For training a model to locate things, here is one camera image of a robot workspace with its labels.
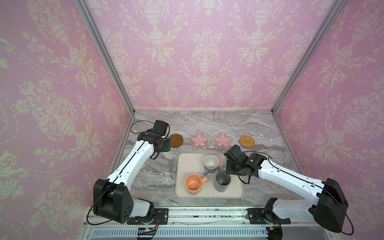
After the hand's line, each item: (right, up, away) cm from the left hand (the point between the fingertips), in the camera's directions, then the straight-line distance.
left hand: (165, 146), depth 83 cm
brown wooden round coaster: (+3, +1, +20) cm, 20 cm away
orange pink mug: (+16, -21, 0) cm, 26 cm away
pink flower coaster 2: (+35, +1, +20) cm, 41 cm away
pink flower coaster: (+20, +1, +20) cm, 28 cm away
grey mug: (+32, -19, 0) cm, 37 cm away
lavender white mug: (+26, -11, +7) cm, 29 cm away
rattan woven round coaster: (+53, +1, +20) cm, 56 cm away
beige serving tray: (+12, -12, +9) cm, 19 cm away
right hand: (+35, -12, -2) cm, 37 cm away
